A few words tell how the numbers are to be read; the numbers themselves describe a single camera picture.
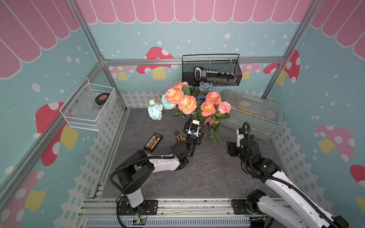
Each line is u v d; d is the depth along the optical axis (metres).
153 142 0.98
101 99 0.79
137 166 0.52
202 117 0.71
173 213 0.74
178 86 0.52
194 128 0.60
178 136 1.02
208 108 0.68
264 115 0.94
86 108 0.74
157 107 0.57
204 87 0.78
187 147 0.59
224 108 0.62
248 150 0.54
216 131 1.01
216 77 0.89
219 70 0.94
